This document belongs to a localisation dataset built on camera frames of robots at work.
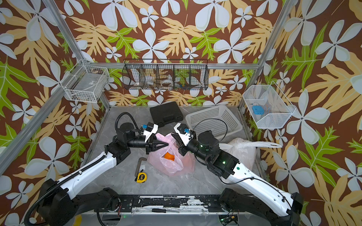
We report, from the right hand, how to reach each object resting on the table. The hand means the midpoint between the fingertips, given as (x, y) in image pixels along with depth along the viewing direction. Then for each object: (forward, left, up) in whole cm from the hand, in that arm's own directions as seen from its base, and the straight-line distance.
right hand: (172, 133), depth 62 cm
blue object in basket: (+22, -50, -8) cm, 56 cm away
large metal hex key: (-1, +23, -34) cm, 41 cm away
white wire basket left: (+38, +56, 0) cm, 68 cm away
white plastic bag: (+2, -40, -22) cm, 46 cm away
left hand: (-1, +2, -6) cm, 6 cm away
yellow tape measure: (-9, +19, -32) cm, 39 cm away
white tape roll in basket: (+48, +6, -7) cm, 49 cm away
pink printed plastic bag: (-7, +2, -13) cm, 15 cm away
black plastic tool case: (+40, +6, -29) cm, 49 cm away
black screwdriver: (-25, +9, -34) cm, 43 cm away
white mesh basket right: (+18, -58, -3) cm, 60 cm away
